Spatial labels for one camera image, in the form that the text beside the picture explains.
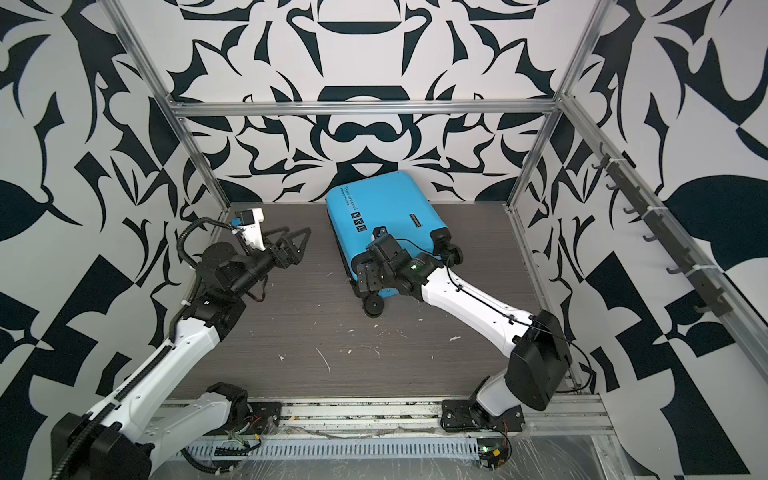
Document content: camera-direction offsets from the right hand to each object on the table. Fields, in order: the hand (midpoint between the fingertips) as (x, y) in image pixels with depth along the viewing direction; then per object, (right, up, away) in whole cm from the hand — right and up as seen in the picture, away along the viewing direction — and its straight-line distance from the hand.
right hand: (376, 269), depth 80 cm
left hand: (-18, +12, -10) cm, 24 cm away
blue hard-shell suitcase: (+5, +19, +14) cm, 24 cm away
